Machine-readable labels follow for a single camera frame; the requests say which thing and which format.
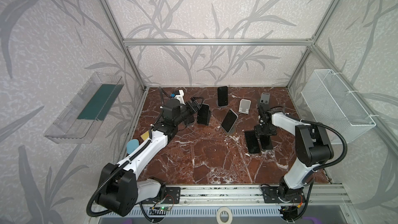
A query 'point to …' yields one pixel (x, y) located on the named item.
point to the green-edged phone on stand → (203, 114)
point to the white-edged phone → (265, 142)
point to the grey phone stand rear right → (265, 98)
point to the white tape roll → (224, 208)
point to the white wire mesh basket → (331, 100)
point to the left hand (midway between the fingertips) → (204, 97)
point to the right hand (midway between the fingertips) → (262, 129)
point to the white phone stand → (244, 105)
